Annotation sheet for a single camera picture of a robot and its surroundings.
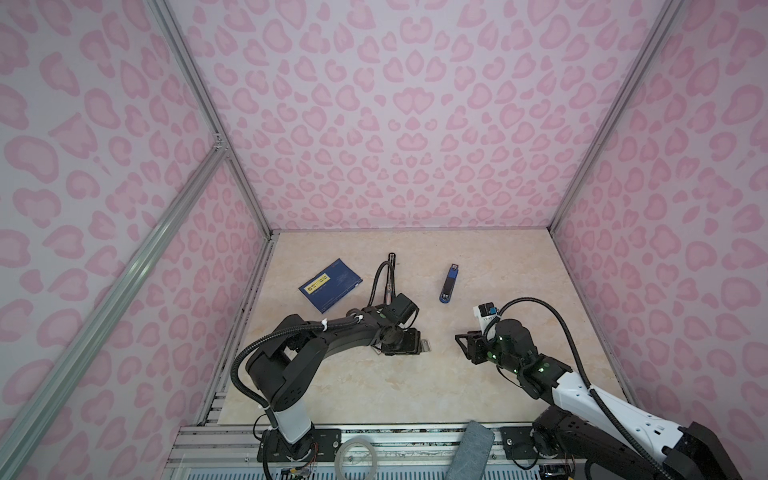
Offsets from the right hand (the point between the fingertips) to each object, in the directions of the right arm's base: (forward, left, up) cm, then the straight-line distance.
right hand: (462, 335), depth 81 cm
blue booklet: (+21, +42, -9) cm, 48 cm away
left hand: (0, +12, -7) cm, 14 cm away
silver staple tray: (+1, +9, -10) cm, 13 cm away
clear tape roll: (-25, +28, -5) cm, 38 cm away
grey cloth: (-27, 0, -6) cm, 28 cm away
